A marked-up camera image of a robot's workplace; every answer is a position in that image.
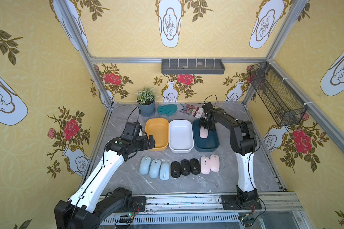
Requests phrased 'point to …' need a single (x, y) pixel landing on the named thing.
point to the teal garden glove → (167, 109)
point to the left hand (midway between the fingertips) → (150, 142)
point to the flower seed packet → (194, 111)
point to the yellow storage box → (158, 128)
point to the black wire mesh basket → (275, 96)
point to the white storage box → (180, 136)
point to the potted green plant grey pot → (145, 102)
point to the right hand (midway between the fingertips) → (202, 127)
